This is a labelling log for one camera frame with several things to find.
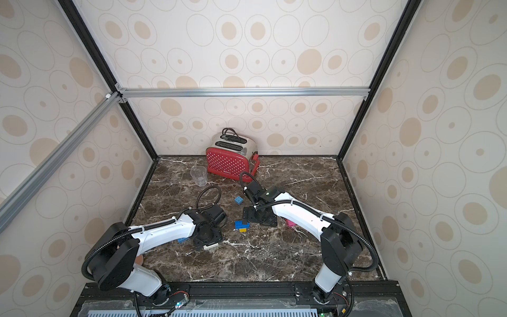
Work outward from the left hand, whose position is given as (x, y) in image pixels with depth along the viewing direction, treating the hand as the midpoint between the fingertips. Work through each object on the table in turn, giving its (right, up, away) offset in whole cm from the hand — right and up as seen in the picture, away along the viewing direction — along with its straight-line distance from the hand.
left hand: (221, 241), depth 85 cm
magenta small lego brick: (+28, +11, -13) cm, 33 cm away
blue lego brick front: (+7, +5, +9) cm, 13 cm away
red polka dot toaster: (+3, +38, +12) cm, 40 cm away
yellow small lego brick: (+9, +4, +5) cm, 11 cm away
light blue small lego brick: (+6, +16, +15) cm, 23 cm away
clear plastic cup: (-17, +29, +24) cm, 41 cm away
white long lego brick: (-2, +1, -7) cm, 7 cm away
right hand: (+17, +9, -1) cm, 19 cm away
